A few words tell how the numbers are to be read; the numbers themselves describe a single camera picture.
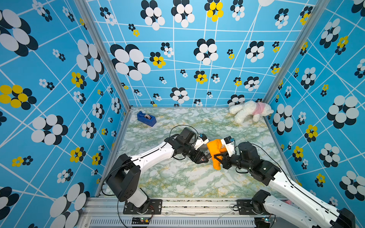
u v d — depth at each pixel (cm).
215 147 72
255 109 106
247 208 72
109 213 74
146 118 105
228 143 65
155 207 74
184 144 65
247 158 57
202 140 72
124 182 43
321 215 41
